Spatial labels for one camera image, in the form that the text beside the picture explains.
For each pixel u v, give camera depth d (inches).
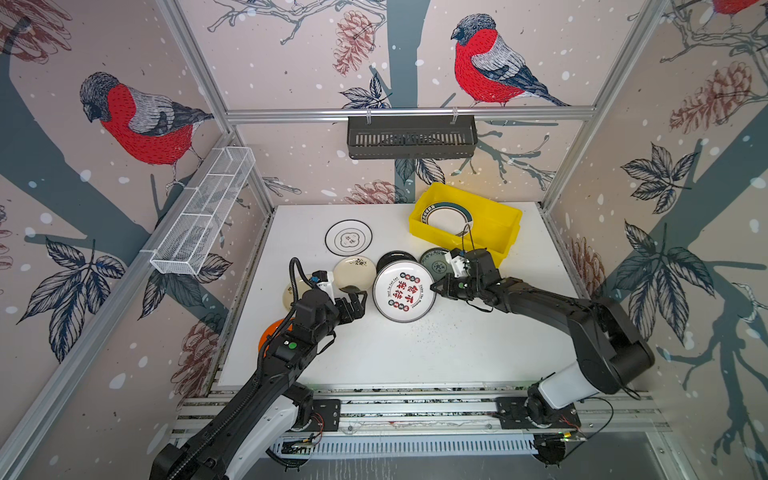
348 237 43.6
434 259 40.8
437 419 29.0
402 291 35.5
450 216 46.1
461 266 32.8
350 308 28.4
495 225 43.3
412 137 40.8
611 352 17.5
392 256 40.8
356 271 39.6
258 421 19.5
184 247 27.7
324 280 29.0
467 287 30.1
